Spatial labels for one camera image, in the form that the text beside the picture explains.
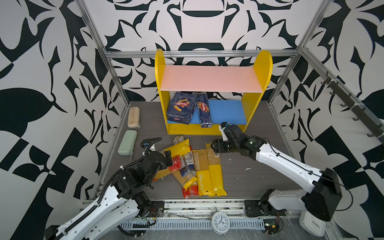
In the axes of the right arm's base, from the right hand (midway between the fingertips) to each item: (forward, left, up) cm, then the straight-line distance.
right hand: (216, 144), depth 79 cm
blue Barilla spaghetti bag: (+21, +5, +2) cm, 22 cm away
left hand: (-6, +26, +5) cm, 27 cm away
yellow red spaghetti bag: (-18, +14, -13) cm, 26 cm away
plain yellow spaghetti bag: (-10, 0, -14) cm, 17 cm away
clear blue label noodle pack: (-5, +16, -9) cm, 19 cm away
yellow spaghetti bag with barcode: (+4, +22, -12) cm, 25 cm away
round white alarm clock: (-33, +1, -11) cm, 35 cm away
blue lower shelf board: (+22, +6, +2) cm, 23 cm away
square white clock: (-34, -40, -13) cm, 54 cm away
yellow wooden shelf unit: (+51, -19, -9) cm, 56 cm away
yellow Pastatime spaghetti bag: (-13, +7, -13) cm, 20 cm away
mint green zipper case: (+10, +53, -12) cm, 55 cm away
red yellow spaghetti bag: (-7, +21, -7) cm, 23 cm away
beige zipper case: (+28, +54, -10) cm, 61 cm away
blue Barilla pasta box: (+21, +19, +5) cm, 29 cm away
